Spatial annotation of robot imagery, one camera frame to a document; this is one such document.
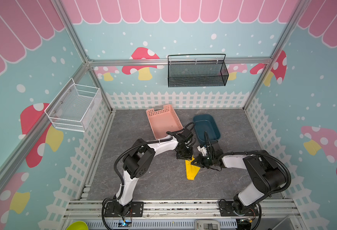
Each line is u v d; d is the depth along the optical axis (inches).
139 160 20.7
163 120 44.5
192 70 37.3
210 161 29.7
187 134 30.5
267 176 18.3
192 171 34.2
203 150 34.6
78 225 26.0
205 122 43.4
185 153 32.1
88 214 29.4
